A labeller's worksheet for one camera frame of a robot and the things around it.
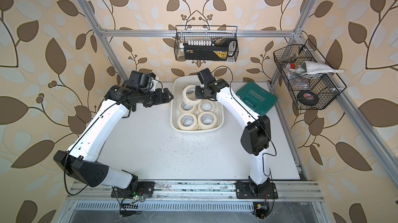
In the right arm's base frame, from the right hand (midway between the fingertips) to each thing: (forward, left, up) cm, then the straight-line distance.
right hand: (199, 93), depth 87 cm
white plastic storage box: (+19, +16, -12) cm, 28 cm away
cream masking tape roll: (+2, +9, -17) cm, 20 cm away
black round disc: (-13, -51, +9) cm, 54 cm away
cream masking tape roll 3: (-7, +9, -19) cm, 22 cm away
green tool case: (+6, -40, -16) cm, 43 cm away
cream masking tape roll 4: (-6, -4, -20) cm, 21 cm away
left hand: (-10, +15, +10) cm, 20 cm away
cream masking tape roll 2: (+5, -3, -19) cm, 20 cm away
